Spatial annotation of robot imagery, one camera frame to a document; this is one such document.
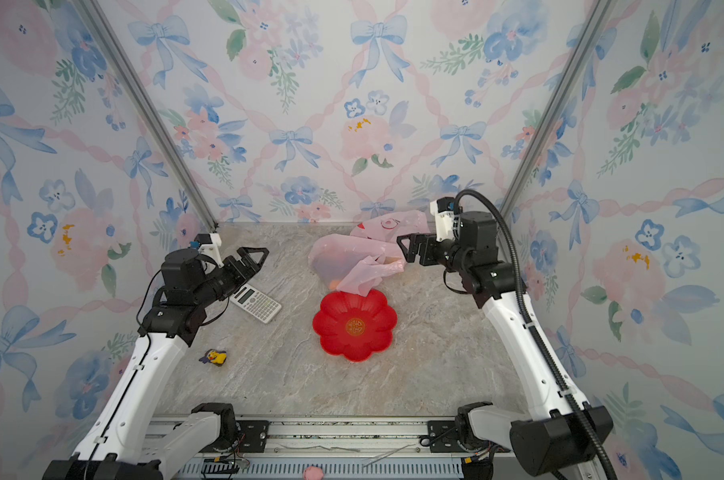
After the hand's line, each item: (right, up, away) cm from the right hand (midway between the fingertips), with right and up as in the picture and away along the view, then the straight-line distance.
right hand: (413, 236), depth 72 cm
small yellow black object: (-54, -34, +13) cm, 65 cm away
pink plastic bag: (-14, -7, +18) cm, 24 cm away
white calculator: (-47, -20, +25) cm, 57 cm away
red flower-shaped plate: (-15, -26, +21) cm, 37 cm away
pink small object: (-24, -54, -4) cm, 59 cm away
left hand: (-37, -5, 0) cm, 37 cm away
